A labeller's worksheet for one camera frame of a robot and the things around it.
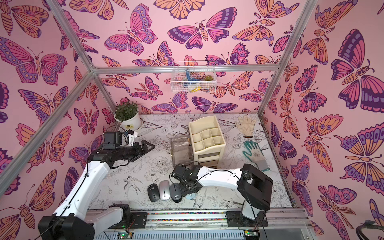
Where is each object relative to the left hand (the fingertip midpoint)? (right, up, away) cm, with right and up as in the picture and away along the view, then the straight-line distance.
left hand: (151, 148), depth 78 cm
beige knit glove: (+62, +12, +35) cm, 72 cm away
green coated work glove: (+62, -7, +17) cm, 64 cm away
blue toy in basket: (+19, +42, +17) cm, 49 cm away
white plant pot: (-21, +14, +28) cm, 37 cm away
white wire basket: (+22, +43, +17) cm, 51 cm away
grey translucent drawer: (+14, -5, +21) cm, 26 cm away
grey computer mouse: (+13, -24, +2) cm, 28 cm away
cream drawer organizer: (+30, +4, -2) cm, 30 cm away
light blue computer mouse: (+22, -25, 0) cm, 33 cm away
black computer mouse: (0, -25, +3) cm, 25 cm away
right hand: (+18, -23, +3) cm, 29 cm away
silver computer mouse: (+6, -24, +4) cm, 25 cm away
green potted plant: (-22, +22, +19) cm, 37 cm away
